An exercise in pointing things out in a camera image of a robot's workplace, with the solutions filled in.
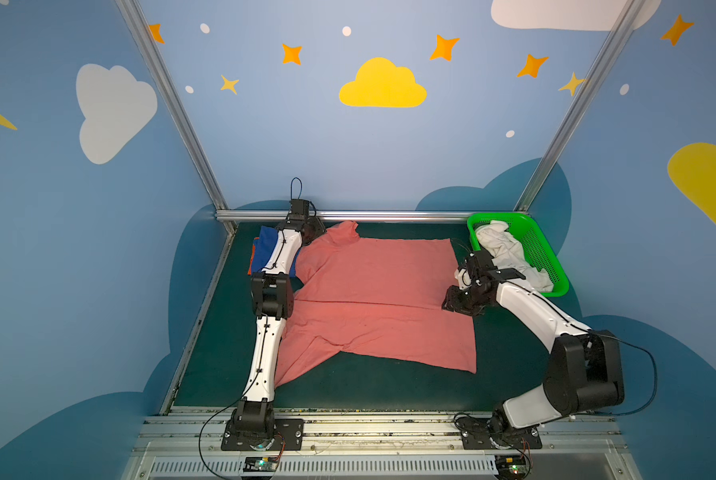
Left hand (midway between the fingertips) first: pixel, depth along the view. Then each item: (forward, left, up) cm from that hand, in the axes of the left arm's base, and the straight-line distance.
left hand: (323, 228), depth 114 cm
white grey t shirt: (-5, -65, 0) cm, 65 cm away
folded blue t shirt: (-10, +21, 0) cm, 23 cm away
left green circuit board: (-75, +9, -6) cm, 76 cm away
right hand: (-35, -43, +4) cm, 56 cm away
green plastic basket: (-9, -79, +1) cm, 80 cm away
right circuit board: (-75, -52, -7) cm, 91 cm away
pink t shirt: (-25, -21, -9) cm, 34 cm away
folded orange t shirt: (-12, +26, -4) cm, 29 cm away
